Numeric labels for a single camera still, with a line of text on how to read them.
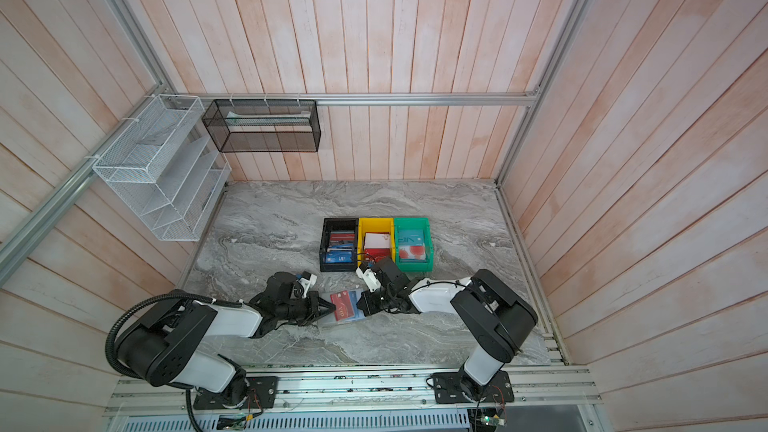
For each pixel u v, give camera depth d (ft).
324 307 2.81
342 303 2.89
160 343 1.47
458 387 2.13
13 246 1.68
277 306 2.35
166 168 2.40
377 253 3.32
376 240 3.34
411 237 3.32
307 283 2.80
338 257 3.14
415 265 3.13
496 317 1.54
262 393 2.40
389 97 3.16
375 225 3.30
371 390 2.46
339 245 3.23
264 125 3.42
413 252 3.22
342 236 3.32
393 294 2.31
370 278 2.69
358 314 2.82
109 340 1.37
